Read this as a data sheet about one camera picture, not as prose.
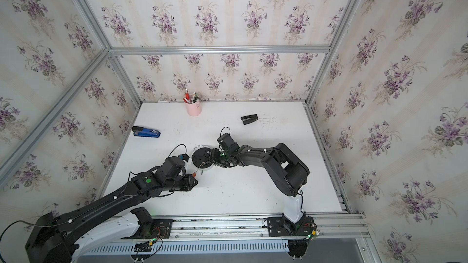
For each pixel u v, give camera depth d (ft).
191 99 3.56
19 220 1.29
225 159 2.61
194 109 3.64
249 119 3.57
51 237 1.31
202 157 2.92
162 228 2.40
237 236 2.39
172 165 1.98
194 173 2.63
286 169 1.57
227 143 2.44
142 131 3.32
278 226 2.33
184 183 2.28
